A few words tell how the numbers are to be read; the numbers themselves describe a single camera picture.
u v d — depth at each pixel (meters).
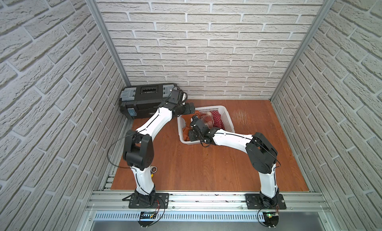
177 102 0.70
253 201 0.74
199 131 0.71
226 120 0.95
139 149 0.48
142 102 0.95
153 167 0.84
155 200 0.72
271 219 0.69
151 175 0.81
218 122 0.98
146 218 0.71
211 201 0.76
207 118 0.98
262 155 0.51
